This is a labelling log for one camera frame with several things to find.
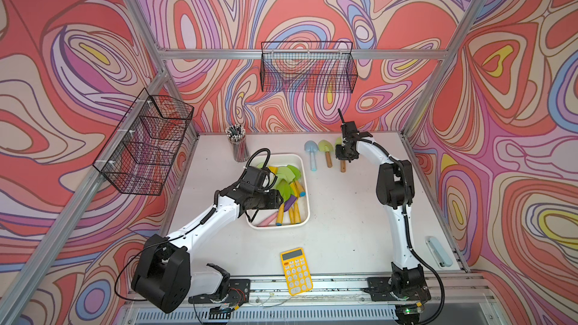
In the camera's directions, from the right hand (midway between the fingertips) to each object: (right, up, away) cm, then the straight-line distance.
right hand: (343, 159), depth 108 cm
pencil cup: (-49, +11, -12) cm, 52 cm away
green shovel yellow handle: (-28, -12, -12) cm, 33 cm away
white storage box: (-32, -1, -3) cm, 33 cm away
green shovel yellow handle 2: (-22, -7, -6) cm, 24 cm away
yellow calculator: (-23, -38, -31) cm, 54 cm away
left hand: (-29, -15, -25) cm, 41 cm away
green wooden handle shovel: (-28, -6, -4) cm, 29 cm away
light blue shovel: (-15, +7, +6) cm, 18 cm away
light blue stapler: (+27, -34, -31) cm, 54 cm away
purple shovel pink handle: (-33, -23, -19) cm, 44 cm away
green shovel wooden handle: (-7, +7, +6) cm, 11 cm away
